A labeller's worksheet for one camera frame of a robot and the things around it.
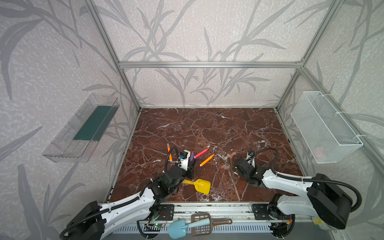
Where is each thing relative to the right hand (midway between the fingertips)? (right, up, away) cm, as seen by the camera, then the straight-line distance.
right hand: (243, 162), depth 90 cm
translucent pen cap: (-7, +3, +4) cm, 9 cm away
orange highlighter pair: (-22, +1, +2) cm, 22 cm away
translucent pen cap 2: (-11, -2, -1) cm, 12 cm away
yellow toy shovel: (-25, -11, -8) cm, 28 cm away
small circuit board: (-48, -26, -18) cm, 58 cm away
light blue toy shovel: (-37, -25, -21) cm, 49 cm away
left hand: (-28, +6, -11) cm, 31 cm away
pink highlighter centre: (-26, +5, +6) cm, 27 cm away
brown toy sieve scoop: (-23, -26, -21) cm, 41 cm away
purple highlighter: (-31, +7, -14) cm, 34 cm away
